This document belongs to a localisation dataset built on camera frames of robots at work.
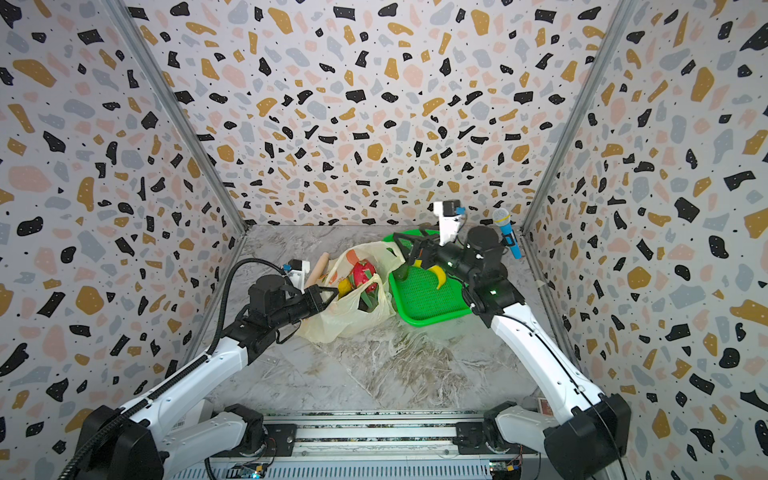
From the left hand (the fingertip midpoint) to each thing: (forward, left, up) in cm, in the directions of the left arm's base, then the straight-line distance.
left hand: (338, 286), depth 77 cm
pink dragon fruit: (+14, -4, -14) cm, 20 cm away
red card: (-25, -54, -21) cm, 63 cm away
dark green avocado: (+17, -17, -17) cm, 29 cm away
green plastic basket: (+10, -25, -23) cm, 35 cm away
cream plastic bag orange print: (-7, -2, -3) cm, 8 cm away
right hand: (+3, -16, +18) cm, 24 cm away
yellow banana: (+19, -31, -21) cm, 42 cm away
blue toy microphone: (+23, -47, +3) cm, 52 cm away
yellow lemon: (+11, +2, -16) cm, 20 cm away
